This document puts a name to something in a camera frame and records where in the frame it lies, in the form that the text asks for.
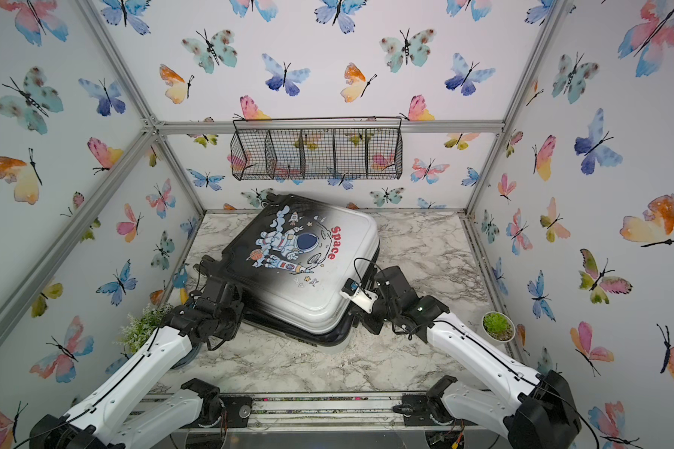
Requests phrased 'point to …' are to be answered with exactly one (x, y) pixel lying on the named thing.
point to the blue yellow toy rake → (180, 281)
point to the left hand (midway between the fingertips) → (252, 307)
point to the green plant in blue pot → (137, 331)
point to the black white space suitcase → (288, 266)
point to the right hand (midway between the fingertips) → (357, 306)
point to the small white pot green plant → (498, 326)
